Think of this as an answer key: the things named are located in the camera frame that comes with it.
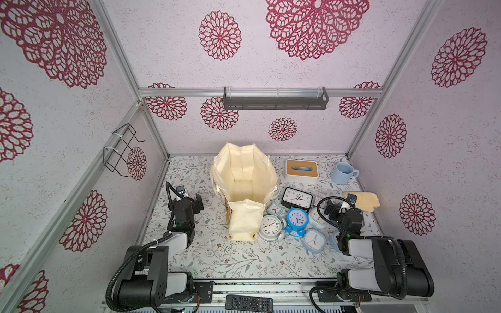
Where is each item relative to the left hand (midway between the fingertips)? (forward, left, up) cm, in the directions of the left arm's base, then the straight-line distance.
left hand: (187, 197), depth 90 cm
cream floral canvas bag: (+16, -27, -7) cm, 32 cm away
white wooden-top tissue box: (+20, -58, -6) cm, 62 cm away
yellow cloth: (+3, -88, -9) cm, 88 cm away
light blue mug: (+17, -79, -4) cm, 80 cm away
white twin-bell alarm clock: (-13, -39, -6) cm, 42 cm away
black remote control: (-41, -29, -7) cm, 50 cm away
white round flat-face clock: (+7, -43, -7) cm, 44 cm away
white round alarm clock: (-9, -60, -6) cm, 61 cm away
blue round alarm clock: (-8, -51, -7) cm, 53 cm away
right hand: (-1, -71, 0) cm, 71 cm away
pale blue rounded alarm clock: (-18, -57, -8) cm, 60 cm away
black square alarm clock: (+3, -53, -7) cm, 53 cm away
